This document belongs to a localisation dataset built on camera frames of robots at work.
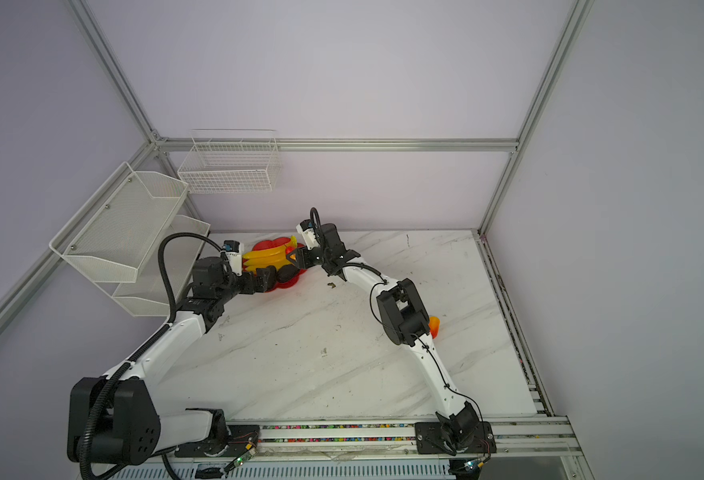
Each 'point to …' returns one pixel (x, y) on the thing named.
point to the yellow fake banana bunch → (274, 257)
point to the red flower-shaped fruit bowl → (273, 244)
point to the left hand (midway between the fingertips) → (252, 270)
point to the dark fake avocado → (286, 272)
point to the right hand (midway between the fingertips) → (290, 254)
